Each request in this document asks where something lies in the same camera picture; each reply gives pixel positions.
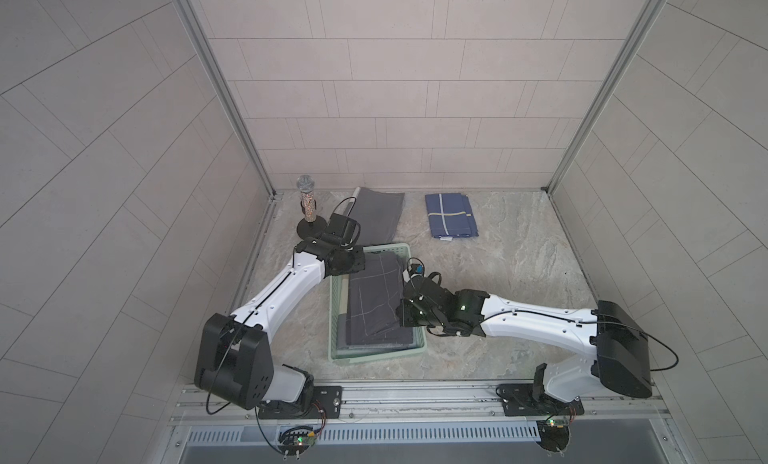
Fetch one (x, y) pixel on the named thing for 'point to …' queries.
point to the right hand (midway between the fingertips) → (393, 316)
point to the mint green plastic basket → (337, 305)
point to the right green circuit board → (553, 435)
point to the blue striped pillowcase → (451, 215)
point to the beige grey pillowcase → (342, 338)
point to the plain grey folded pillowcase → (377, 213)
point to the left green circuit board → (296, 441)
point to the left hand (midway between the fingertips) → (363, 258)
